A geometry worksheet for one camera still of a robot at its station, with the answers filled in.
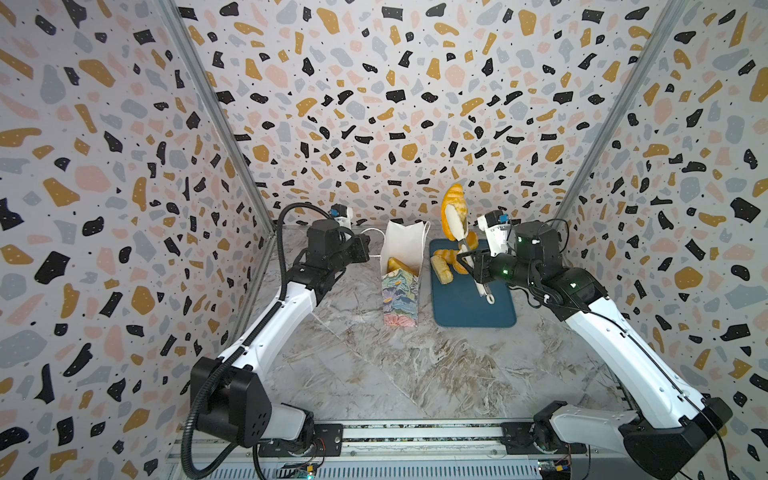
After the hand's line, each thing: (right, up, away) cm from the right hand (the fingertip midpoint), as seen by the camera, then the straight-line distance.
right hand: (457, 252), depth 67 cm
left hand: (-21, +5, +11) cm, 24 cm away
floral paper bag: (-13, -10, +14) cm, 22 cm away
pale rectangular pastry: (+1, -6, +34) cm, 35 cm away
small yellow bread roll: (-15, -4, +29) cm, 32 cm away
